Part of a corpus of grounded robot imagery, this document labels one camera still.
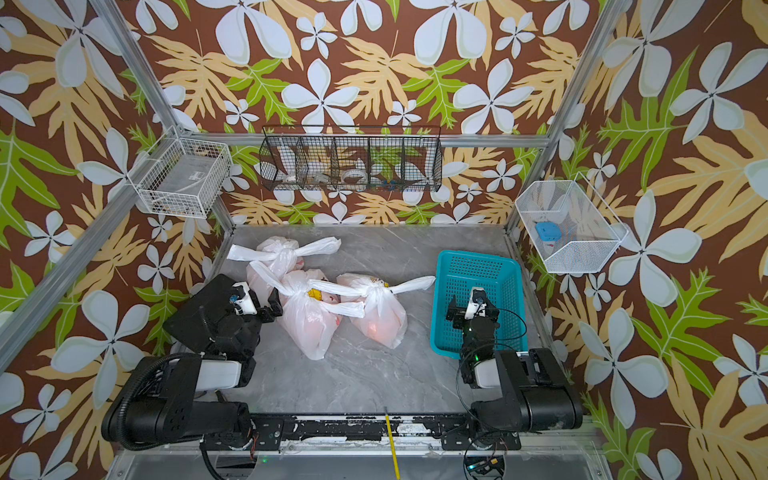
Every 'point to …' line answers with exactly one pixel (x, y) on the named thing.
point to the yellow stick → (391, 442)
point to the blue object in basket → (548, 231)
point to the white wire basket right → (570, 227)
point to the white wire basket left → (182, 176)
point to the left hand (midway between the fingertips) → (260, 287)
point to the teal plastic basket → (456, 273)
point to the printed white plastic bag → (274, 256)
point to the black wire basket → (350, 157)
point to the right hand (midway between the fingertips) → (469, 297)
